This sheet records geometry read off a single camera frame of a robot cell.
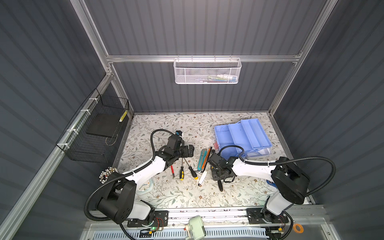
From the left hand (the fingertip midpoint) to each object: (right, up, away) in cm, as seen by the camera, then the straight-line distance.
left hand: (187, 147), depth 88 cm
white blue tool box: (+37, +5, +3) cm, 37 cm away
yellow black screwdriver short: (-3, -15, 0) cm, 15 cm away
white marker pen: (+9, -18, -1) cm, 20 cm away
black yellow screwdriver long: (+3, -15, 0) cm, 16 cm away
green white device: (+5, -34, -21) cm, 40 cm away
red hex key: (-9, -14, +1) cm, 17 cm away
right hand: (+18, -17, 0) cm, 25 cm away
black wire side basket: (-46, +8, -16) cm, 49 cm away
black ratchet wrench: (+19, -20, -5) cm, 28 cm away
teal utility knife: (+10, -5, +8) cm, 14 cm away
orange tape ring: (+55, -36, -19) cm, 68 cm away
